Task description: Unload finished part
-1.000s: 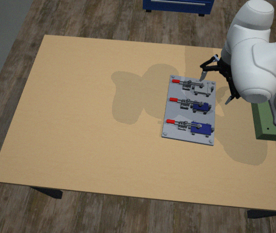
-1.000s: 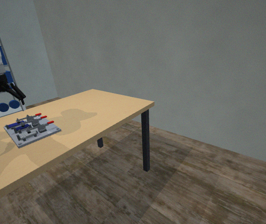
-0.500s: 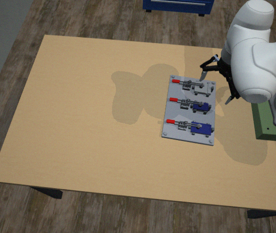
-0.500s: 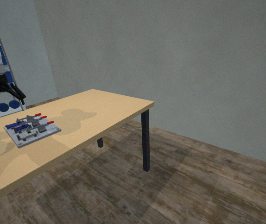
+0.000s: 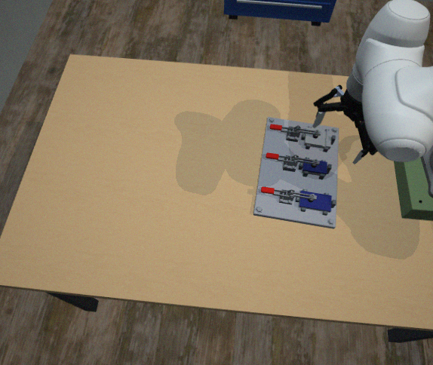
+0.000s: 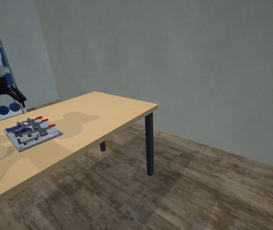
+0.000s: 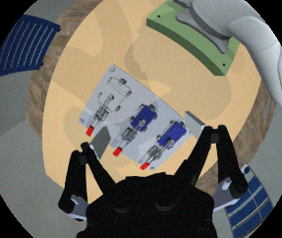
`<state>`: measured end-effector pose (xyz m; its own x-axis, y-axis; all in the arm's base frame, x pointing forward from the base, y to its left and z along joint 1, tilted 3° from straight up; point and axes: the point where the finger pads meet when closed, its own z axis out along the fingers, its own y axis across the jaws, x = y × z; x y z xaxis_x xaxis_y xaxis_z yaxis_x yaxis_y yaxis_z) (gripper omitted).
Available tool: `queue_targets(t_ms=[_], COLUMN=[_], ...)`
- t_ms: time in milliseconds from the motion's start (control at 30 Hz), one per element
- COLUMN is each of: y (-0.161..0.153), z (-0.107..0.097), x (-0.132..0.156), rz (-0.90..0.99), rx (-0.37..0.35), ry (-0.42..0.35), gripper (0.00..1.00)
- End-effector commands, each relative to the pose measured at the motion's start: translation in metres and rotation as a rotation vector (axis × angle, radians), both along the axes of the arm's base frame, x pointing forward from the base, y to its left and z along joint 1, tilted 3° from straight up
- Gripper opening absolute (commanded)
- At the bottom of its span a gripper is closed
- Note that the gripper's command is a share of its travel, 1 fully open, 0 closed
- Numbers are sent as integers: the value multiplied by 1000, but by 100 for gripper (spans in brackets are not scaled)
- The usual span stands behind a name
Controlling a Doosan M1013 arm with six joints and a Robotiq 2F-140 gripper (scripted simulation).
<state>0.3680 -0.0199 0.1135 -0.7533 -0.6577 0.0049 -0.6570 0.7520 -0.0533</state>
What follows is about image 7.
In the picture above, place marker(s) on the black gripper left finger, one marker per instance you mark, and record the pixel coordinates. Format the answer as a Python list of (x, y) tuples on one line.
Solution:
[(74, 197)]

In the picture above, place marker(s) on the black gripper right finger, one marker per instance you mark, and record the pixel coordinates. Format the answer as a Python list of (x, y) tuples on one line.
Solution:
[(232, 183)]

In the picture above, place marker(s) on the toggle clamp with red handle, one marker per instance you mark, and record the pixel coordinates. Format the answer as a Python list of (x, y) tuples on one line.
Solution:
[(130, 136), (104, 113), (156, 155)]

